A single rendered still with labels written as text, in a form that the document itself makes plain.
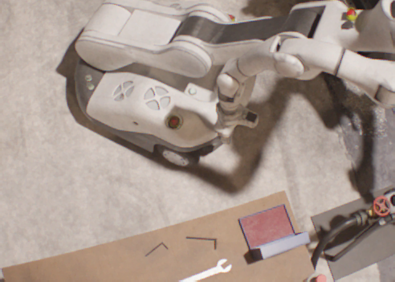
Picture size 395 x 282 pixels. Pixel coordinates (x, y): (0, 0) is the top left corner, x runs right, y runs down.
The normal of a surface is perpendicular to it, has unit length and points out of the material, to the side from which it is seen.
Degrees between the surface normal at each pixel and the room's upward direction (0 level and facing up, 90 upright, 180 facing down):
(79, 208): 0
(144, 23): 15
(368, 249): 0
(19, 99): 0
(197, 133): 55
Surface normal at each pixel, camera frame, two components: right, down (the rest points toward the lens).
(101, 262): 0.13, -0.40
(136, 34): -0.11, -0.50
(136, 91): -0.46, -0.58
